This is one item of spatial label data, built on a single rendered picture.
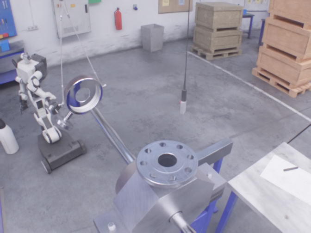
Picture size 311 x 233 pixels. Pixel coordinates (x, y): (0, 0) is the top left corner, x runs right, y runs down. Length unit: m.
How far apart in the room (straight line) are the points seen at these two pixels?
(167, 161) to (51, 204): 1.92
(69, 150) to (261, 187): 2.21
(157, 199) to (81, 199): 1.78
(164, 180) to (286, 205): 1.01
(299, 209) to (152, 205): 1.06
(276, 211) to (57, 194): 2.20
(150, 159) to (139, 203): 0.20
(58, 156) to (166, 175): 2.15
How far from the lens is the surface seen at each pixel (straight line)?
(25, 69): 2.78
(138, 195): 1.05
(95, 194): 2.69
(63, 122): 2.17
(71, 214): 2.61
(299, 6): 4.90
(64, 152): 2.97
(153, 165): 0.96
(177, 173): 0.94
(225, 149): 1.97
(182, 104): 2.10
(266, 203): 1.65
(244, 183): 1.70
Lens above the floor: 2.13
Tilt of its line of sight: 35 degrees down
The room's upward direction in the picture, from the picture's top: straight up
